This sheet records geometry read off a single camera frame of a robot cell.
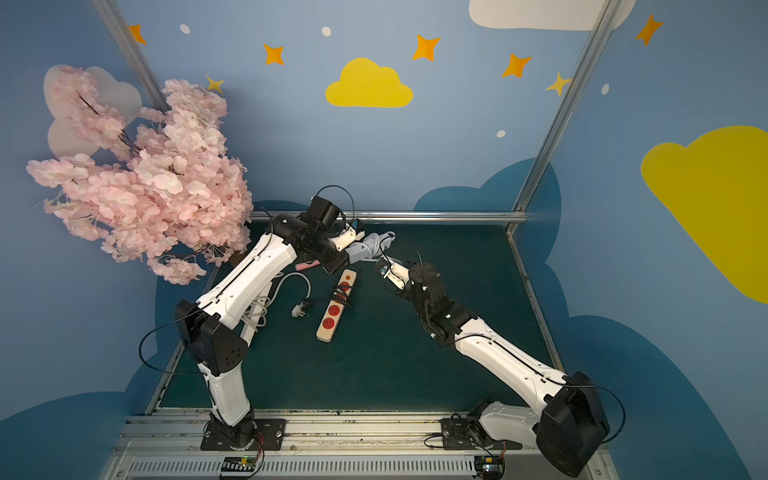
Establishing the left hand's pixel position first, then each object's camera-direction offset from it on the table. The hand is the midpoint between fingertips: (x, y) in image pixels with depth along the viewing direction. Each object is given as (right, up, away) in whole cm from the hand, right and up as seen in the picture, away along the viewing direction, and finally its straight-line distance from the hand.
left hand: (343, 255), depth 83 cm
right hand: (+20, 0, -4) cm, 21 cm away
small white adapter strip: (+8, +3, +1) cm, 8 cm away
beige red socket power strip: (-4, -16, +11) cm, 20 cm away
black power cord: (-3, -12, +13) cm, 18 cm away
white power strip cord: (-17, -18, +12) cm, 27 cm away
